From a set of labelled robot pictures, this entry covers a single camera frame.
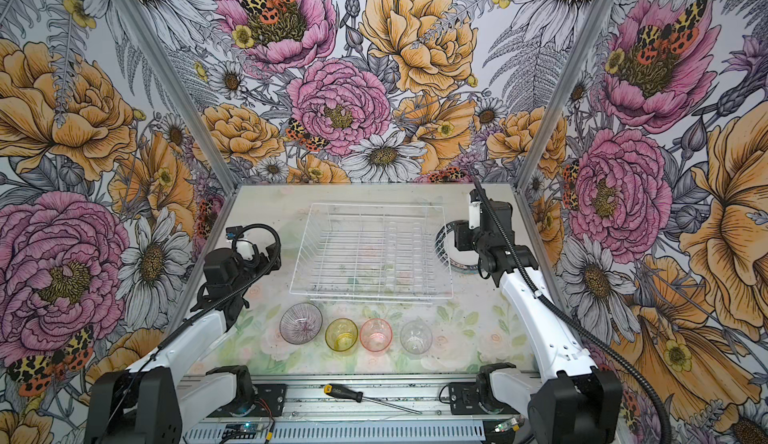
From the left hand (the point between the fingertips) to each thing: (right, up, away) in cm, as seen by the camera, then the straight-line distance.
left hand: (265, 252), depth 87 cm
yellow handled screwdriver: (+28, -33, -13) cm, 46 cm away
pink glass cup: (+32, -23, -3) cm, 39 cm away
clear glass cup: (+43, -23, -3) cm, 49 cm away
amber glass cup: (+22, -22, -3) cm, 32 cm away
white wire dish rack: (+32, -2, +14) cm, 35 cm away
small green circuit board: (+1, -40, -16) cm, 43 cm away
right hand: (+56, +6, -7) cm, 56 cm away
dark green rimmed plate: (+59, -4, +8) cm, 60 cm away
